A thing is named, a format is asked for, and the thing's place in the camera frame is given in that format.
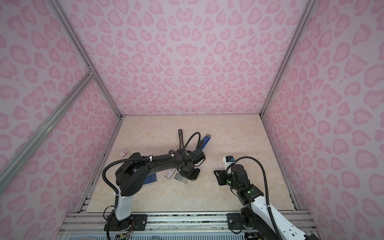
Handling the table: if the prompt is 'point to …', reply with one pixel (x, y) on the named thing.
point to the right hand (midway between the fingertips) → (215, 171)
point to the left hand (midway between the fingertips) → (196, 176)
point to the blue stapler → (206, 139)
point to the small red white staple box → (123, 153)
